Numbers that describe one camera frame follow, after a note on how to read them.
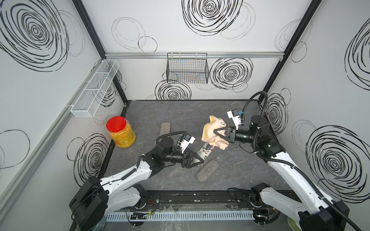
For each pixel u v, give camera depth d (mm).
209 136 651
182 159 626
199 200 753
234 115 620
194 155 686
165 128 991
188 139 653
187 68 1239
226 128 640
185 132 1024
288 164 466
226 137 629
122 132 826
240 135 606
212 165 828
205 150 652
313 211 398
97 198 397
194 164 639
